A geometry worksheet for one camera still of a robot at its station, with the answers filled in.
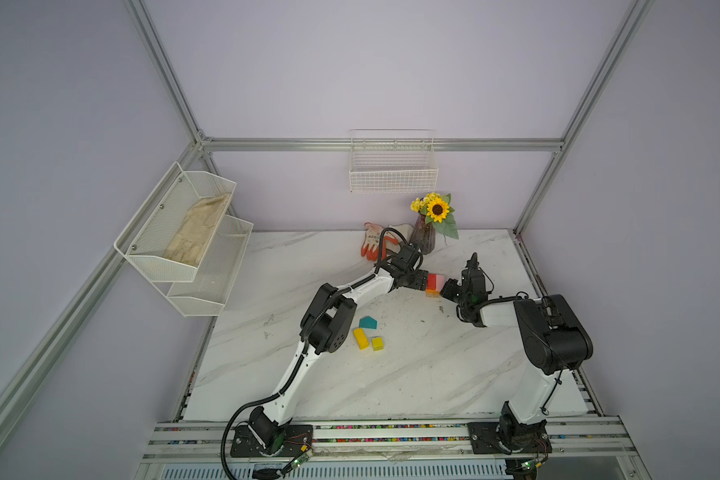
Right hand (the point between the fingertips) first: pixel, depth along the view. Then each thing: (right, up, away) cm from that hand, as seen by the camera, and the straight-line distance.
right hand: (445, 280), depth 101 cm
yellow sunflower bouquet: (-4, +23, -6) cm, 24 cm away
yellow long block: (-29, -17, -11) cm, 35 cm away
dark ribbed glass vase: (-6, +16, +9) cm, 20 cm away
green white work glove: (-11, +19, +16) cm, 28 cm away
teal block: (-26, -13, -5) cm, 30 cm away
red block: (-5, 0, -2) cm, 6 cm away
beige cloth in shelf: (-74, +16, -20) cm, 78 cm away
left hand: (-10, +1, +1) cm, 10 cm away
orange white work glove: (-25, +14, +15) cm, 32 cm away
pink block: (-2, 0, -3) cm, 3 cm away
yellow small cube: (-24, -19, -11) cm, 32 cm away
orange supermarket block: (-5, -4, -1) cm, 6 cm away
